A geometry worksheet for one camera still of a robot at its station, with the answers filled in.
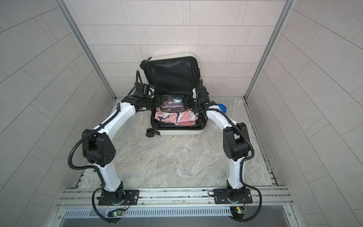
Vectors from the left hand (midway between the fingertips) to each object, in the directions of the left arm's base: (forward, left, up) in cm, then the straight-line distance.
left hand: (167, 99), depth 86 cm
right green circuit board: (-55, -38, -21) cm, 70 cm away
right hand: (+1, -8, -2) cm, 8 cm away
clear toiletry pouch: (+1, -4, -5) cm, 7 cm away
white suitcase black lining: (+19, -6, +5) cm, 20 cm away
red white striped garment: (-6, -13, -18) cm, 23 cm away
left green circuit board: (-56, +20, -17) cm, 62 cm away
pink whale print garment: (-4, -5, -14) cm, 15 cm away
